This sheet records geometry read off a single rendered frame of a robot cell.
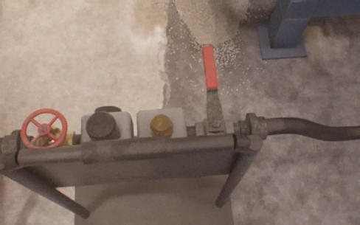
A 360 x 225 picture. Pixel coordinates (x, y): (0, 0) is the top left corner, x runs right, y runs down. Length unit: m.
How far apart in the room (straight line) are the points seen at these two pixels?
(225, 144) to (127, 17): 0.87
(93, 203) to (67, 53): 0.48
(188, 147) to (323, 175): 0.69
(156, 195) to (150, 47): 0.47
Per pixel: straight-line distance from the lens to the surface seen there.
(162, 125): 0.62
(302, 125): 0.71
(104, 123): 0.62
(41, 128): 0.65
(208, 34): 1.29
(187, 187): 1.09
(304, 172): 1.16
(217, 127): 0.65
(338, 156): 1.21
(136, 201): 1.09
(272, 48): 1.27
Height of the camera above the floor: 1.08
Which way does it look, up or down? 68 degrees down
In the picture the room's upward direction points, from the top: straight up
